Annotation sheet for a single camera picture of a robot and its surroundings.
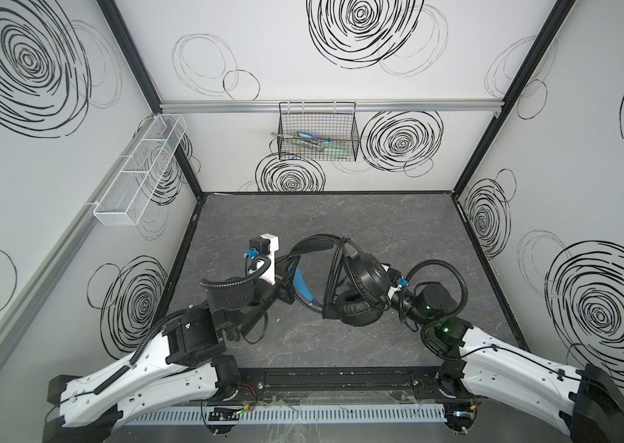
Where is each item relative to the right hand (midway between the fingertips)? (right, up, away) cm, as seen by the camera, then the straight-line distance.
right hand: (355, 273), depth 68 cm
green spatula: (-7, +35, +19) cm, 41 cm away
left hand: (-13, +5, -9) cm, 17 cm away
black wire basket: (-9, +53, +56) cm, 78 cm away
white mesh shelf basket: (-71, +21, +21) cm, 77 cm away
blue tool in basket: (-13, +41, +23) cm, 49 cm away
